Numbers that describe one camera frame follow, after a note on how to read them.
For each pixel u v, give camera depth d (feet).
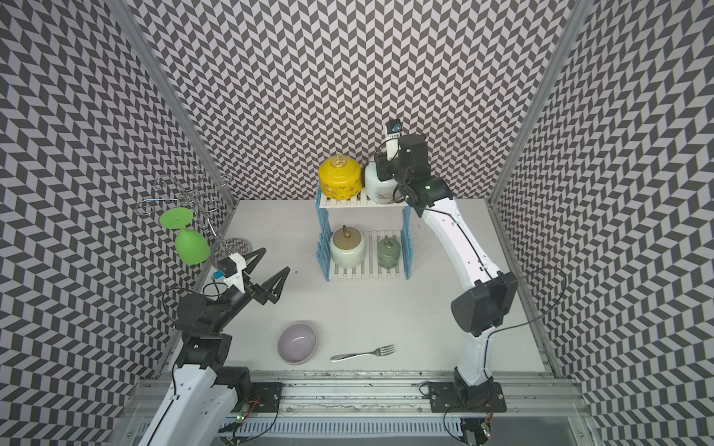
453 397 2.38
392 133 2.06
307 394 2.43
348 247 2.95
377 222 3.54
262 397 2.37
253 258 2.21
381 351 2.60
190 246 2.53
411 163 1.78
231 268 1.84
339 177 2.52
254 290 2.05
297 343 2.62
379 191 2.50
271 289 2.16
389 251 3.05
